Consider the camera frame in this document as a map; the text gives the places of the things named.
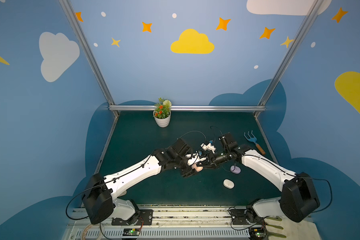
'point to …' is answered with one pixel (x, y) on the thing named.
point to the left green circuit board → (131, 232)
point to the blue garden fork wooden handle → (254, 139)
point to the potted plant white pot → (162, 122)
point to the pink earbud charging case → (197, 168)
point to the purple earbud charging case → (235, 169)
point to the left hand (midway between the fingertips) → (196, 165)
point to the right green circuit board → (256, 233)
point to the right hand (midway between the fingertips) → (200, 165)
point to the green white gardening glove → (283, 228)
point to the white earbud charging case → (228, 183)
